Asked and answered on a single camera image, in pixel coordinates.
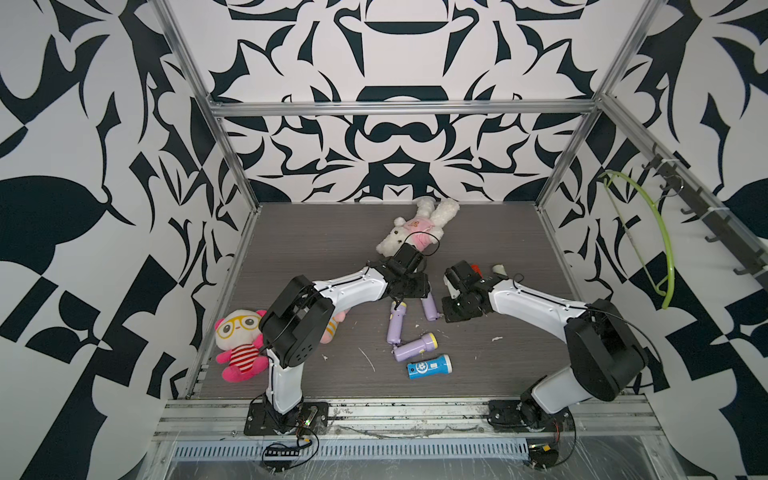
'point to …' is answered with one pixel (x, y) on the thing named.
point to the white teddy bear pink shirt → (422, 230)
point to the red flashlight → (476, 268)
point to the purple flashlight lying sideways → (428, 343)
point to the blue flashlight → (442, 364)
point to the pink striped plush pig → (332, 326)
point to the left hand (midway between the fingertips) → (425, 282)
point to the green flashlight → (499, 268)
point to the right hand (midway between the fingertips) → (446, 309)
